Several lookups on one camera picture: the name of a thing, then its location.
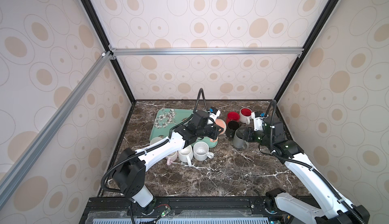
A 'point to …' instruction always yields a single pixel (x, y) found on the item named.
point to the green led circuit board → (165, 212)
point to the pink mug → (171, 157)
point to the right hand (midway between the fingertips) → (242, 129)
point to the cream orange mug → (223, 124)
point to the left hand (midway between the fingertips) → (227, 129)
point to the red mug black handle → (232, 116)
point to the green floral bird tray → (165, 119)
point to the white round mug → (186, 154)
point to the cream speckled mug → (200, 150)
